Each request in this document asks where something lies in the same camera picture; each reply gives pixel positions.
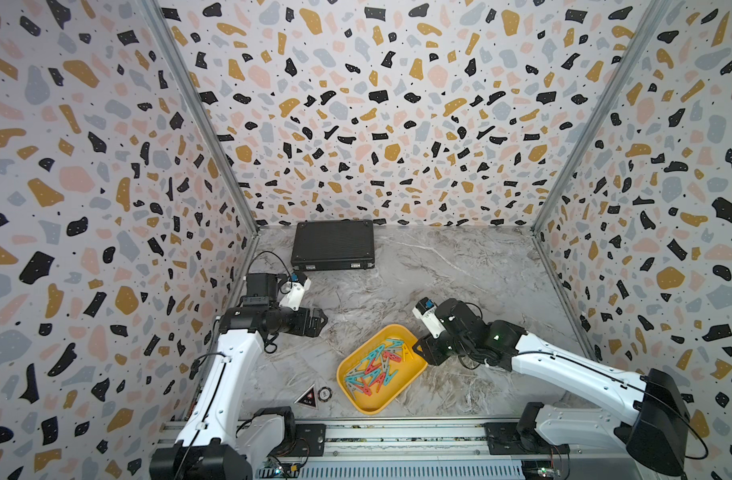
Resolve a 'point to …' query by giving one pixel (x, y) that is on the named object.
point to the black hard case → (333, 245)
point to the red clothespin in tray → (372, 366)
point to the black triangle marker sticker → (308, 399)
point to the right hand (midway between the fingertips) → (417, 346)
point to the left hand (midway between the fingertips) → (311, 315)
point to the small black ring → (324, 394)
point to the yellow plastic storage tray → (408, 371)
